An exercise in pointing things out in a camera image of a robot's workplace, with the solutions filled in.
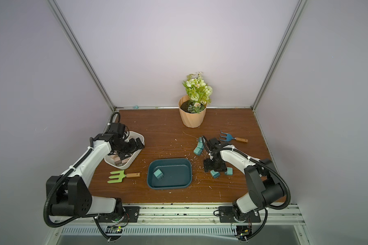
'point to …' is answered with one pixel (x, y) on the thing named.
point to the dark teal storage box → (169, 173)
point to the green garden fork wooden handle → (121, 176)
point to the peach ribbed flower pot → (190, 120)
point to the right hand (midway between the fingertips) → (211, 168)
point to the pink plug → (117, 160)
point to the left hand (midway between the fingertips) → (140, 148)
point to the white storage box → (138, 139)
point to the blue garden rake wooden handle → (229, 138)
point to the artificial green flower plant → (200, 95)
